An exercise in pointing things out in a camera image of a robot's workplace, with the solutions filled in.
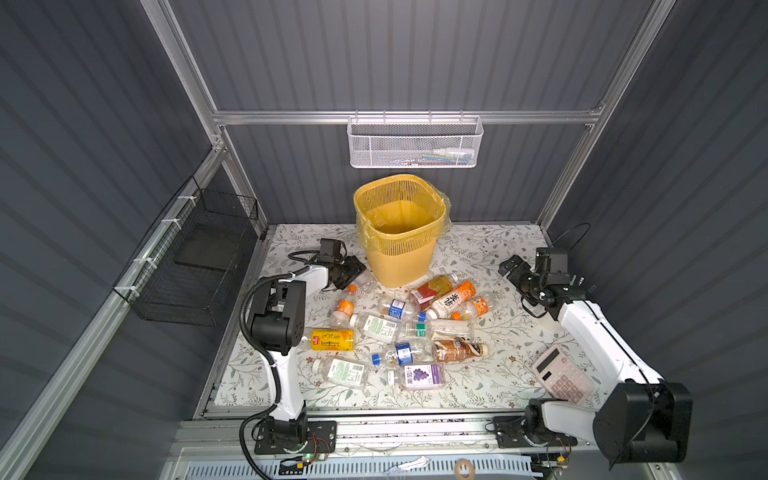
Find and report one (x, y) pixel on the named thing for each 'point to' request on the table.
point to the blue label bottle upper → (402, 309)
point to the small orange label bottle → (473, 309)
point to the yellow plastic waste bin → (401, 271)
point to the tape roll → (457, 467)
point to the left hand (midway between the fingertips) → (360, 270)
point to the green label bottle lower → (341, 371)
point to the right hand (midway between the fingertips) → (515, 273)
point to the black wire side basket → (185, 269)
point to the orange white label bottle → (451, 301)
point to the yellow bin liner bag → (400, 214)
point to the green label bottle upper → (376, 326)
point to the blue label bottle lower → (404, 353)
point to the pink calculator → (563, 377)
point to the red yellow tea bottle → (423, 294)
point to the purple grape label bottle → (418, 377)
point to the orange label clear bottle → (345, 307)
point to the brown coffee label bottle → (458, 349)
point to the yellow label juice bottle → (331, 340)
